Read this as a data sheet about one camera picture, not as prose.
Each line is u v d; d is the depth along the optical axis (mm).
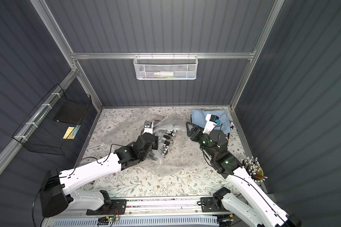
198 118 1000
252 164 693
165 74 930
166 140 960
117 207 733
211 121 596
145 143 554
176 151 943
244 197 463
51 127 737
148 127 649
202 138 600
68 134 641
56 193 388
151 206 754
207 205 733
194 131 600
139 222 769
